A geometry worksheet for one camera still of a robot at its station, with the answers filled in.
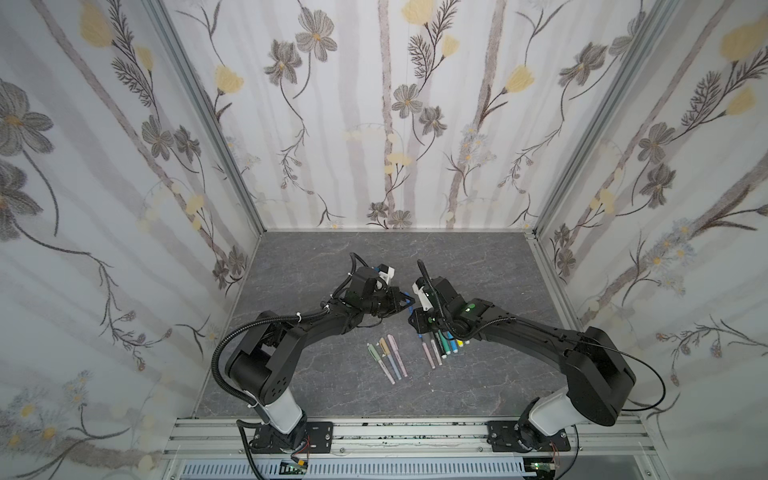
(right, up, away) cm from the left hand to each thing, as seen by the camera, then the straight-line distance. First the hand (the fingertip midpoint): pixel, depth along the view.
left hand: (411, 295), depth 85 cm
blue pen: (0, -4, -1) cm, 4 cm away
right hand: (-2, -5, -1) cm, 5 cm away
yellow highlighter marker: (+16, -16, +5) cm, 23 cm away
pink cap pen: (-4, -18, +3) cm, 19 cm away
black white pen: (+9, -16, +4) cm, 19 cm away
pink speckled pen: (+5, -19, +3) cm, 20 cm away
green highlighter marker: (+11, -15, +5) cm, 19 cm away
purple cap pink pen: (+8, -18, +3) cm, 20 cm away
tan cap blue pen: (-8, -16, +4) cm, 18 cm away
